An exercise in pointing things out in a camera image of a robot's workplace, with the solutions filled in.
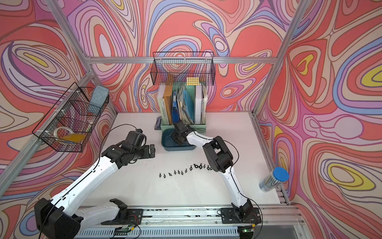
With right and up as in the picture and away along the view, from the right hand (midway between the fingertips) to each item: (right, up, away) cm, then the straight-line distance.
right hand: (172, 139), depth 102 cm
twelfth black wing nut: (-2, -20, -16) cm, 26 cm away
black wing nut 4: (+6, -19, -14) cm, 24 cm away
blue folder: (+3, +17, 0) cm, 17 cm away
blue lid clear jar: (+53, -17, -31) cm, 64 cm away
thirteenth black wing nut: (-5, -20, -16) cm, 26 cm away
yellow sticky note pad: (+15, +37, -11) cm, 41 cm away
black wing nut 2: (+11, -18, -14) cm, 25 cm away
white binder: (+18, +31, -6) cm, 37 cm away
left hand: (-9, -4, -23) cm, 25 cm away
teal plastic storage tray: (-2, -4, +2) cm, 5 cm away
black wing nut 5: (+24, -17, -12) cm, 32 cm away
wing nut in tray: (+1, -20, -14) cm, 25 cm away
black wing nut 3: (+8, -19, -14) cm, 25 cm away
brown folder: (-1, +27, -9) cm, 28 cm away
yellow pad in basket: (-40, +4, -35) cm, 53 cm away
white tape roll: (-49, +8, -33) cm, 59 cm away
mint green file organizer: (+8, +25, -8) cm, 27 cm away
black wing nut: (+13, -17, -12) cm, 25 cm away
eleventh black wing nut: (+4, -19, -14) cm, 24 cm away
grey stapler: (-11, +11, +5) cm, 16 cm away
